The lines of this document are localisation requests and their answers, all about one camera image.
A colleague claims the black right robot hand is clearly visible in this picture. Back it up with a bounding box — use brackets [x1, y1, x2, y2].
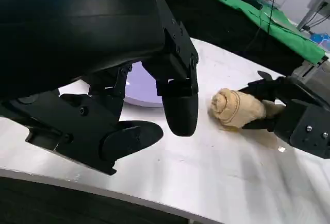
[238, 71, 330, 161]

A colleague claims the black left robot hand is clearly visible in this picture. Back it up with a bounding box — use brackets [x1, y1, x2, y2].
[0, 0, 200, 176]

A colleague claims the beige towel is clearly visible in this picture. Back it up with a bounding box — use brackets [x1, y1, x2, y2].
[208, 88, 286, 132]

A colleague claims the lilac plate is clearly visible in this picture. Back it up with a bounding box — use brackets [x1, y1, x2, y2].
[123, 62, 163, 109]

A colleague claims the green cloth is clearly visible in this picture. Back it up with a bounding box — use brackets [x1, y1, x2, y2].
[164, 0, 327, 67]

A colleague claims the silver metal stand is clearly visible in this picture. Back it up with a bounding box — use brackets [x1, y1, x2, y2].
[298, 0, 330, 32]

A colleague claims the black cloth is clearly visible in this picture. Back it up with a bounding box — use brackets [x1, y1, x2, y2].
[152, 0, 319, 77]

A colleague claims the grey metal frame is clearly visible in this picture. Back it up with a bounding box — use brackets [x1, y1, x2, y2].
[290, 55, 330, 80]

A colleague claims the hanging black cable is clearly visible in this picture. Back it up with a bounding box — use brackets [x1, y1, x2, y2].
[267, 0, 278, 36]

